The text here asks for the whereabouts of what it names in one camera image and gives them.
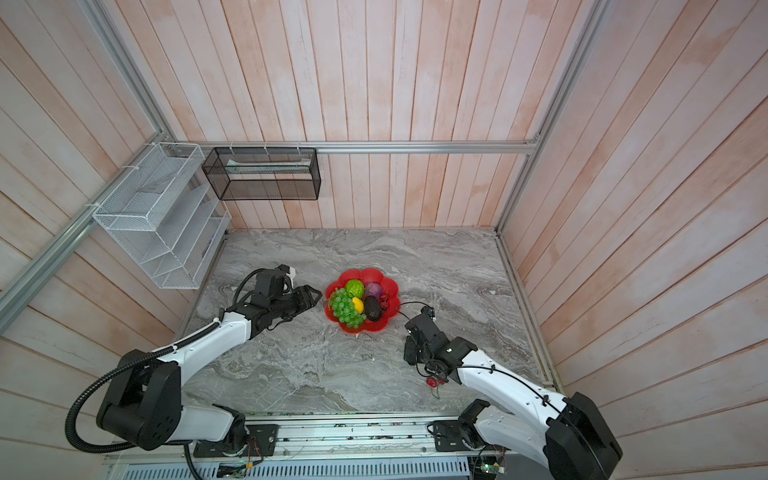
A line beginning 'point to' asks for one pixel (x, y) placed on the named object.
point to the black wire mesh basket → (264, 173)
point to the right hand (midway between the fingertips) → (410, 345)
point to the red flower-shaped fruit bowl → (369, 276)
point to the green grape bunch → (343, 308)
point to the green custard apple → (355, 288)
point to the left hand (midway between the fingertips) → (317, 301)
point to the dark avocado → (373, 308)
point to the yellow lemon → (358, 304)
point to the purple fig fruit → (373, 289)
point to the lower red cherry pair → (432, 383)
